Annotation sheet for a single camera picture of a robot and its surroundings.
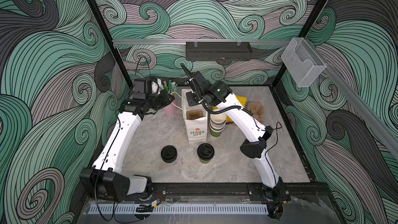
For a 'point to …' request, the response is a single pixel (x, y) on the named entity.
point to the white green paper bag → (197, 129)
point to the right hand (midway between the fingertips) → (189, 98)
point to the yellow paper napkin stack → (243, 100)
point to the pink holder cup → (171, 109)
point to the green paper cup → (205, 162)
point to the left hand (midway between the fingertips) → (174, 95)
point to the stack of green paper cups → (217, 123)
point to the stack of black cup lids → (169, 154)
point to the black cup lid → (205, 151)
